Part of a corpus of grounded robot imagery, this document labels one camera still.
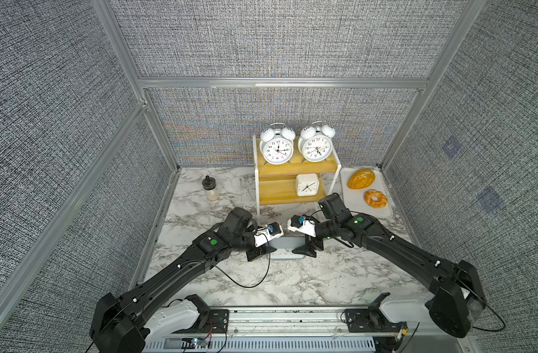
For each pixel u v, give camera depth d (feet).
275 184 2.99
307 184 2.81
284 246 2.39
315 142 2.30
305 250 2.18
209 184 3.29
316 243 2.19
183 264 1.57
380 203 3.38
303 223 2.13
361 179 3.52
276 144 2.29
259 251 2.09
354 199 3.48
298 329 2.40
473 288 1.36
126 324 1.25
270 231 2.03
